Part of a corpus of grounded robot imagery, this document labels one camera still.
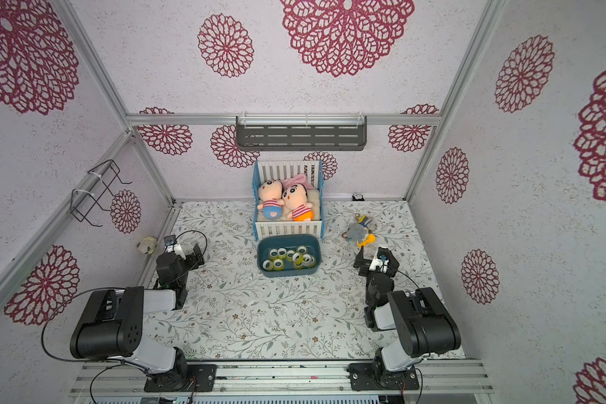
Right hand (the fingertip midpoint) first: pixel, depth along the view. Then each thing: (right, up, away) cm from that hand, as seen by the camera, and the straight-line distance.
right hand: (380, 252), depth 89 cm
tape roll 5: (-41, -6, +8) cm, 42 cm away
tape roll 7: (-29, -6, +8) cm, 31 cm away
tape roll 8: (-25, -4, +8) cm, 27 cm away
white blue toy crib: (-37, +33, +21) cm, 54 cm away
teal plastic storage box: (-33, +2, +15) cm, 36 cm away
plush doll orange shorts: (-31, +21, +14) cm, 40 cm away
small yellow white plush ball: (-91, +1, +13) cm, 92 cm away
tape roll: (-39, -2, +12) cm, 41 cm away
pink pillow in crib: (-29, +30, +24) cm, 48 cm away
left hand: (-71, +1, +5) cm, 71 cm away
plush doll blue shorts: (-41, +23, +17) cm, 50 cm away
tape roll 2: (-36, -1, +11) cm, 38 cm away
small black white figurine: (0, +24, +36) cm, 43 cm away
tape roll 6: (-37, -5, +9) cm, 38 cm away
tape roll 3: (-32, -2, +11) cm, 34 cm away
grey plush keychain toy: (-5, +6, +12) cm, 14 cm away
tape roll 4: (-28, -1, +14) cm, 31 cm away
